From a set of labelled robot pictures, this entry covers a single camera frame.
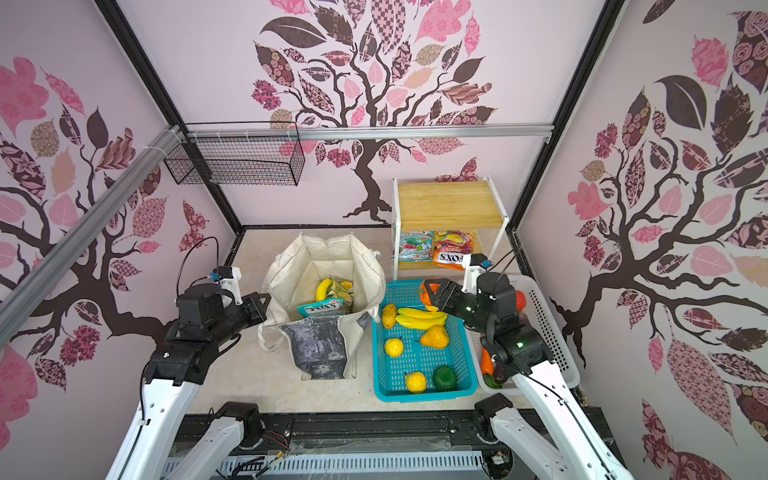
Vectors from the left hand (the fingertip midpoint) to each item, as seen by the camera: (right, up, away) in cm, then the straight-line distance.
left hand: (271, 301), depth 72 cm
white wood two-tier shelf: (+43, +20, +4) cm, 47 cm away
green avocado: (+44, -21, +6) cm, 49 cm away
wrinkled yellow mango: (+29, -7, +16) cm, 34 cm away
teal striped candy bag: (+10, -4, +11) cm, 15 cm away
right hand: (+40, +5, -3) cm, 40 cm away
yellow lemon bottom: (+36, -23, +6) cm, 43 cm away
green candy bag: (+13, 0, +23) cm, 27 cm away
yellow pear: (+43, -13, +13) cm, 46 cm away
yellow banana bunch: (+8, 0, +18) cm, 20 cm away
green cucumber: (+57, -23, +7) cm, 62 cm away
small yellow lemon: (+31, -15, +11) cm, 36 cm away
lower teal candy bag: (+37, +14, +18) cm, 44 cm away
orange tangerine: (+37, +3, -5) cm, 38 cm away
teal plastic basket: (+38, -18, +16) cm, 44 cm away
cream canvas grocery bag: (+12, -11, 0) cm, 17 cm away
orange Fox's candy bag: (+48, +13, +18) cm, 53 cm away
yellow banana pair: (+39, -9, +19) cm, 44 cm away
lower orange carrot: (+56, -19, +9) cm, 60 cm away
